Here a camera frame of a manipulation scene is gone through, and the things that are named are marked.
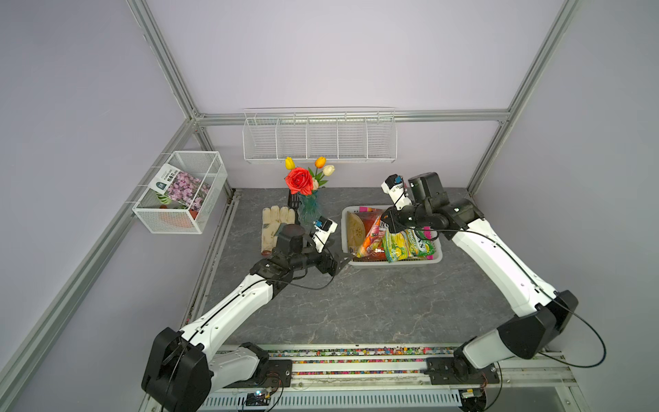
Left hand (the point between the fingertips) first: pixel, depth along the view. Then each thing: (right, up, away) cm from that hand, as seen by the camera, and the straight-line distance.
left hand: (342, 250), depth 76 cm
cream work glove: (-30, +9, +34) cm, 46 cm away
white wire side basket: (-53, +10, -2) cm, 54 cm away
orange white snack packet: (+10, +1, +2) cm, 10 cm away
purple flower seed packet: (-48, +19, -3) cm, 52 cm away
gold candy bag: (+5, +5, +17) cm, 18 cm away
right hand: (+12, +11, -1) cm, 16 cm away
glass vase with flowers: (-11, +20, -4) cm, 23 cm away
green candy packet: (+23, +1, +11) cm, 25 cm away
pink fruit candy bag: (+10, +12, +25) cm, 30 cm away
